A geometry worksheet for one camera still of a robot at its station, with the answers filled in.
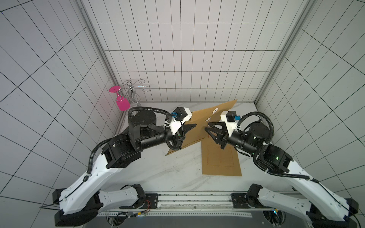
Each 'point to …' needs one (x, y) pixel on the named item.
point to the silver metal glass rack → (132, 91)
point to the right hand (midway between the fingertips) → (207, 122)
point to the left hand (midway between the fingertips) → (190, 128)
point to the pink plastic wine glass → (122, 103)
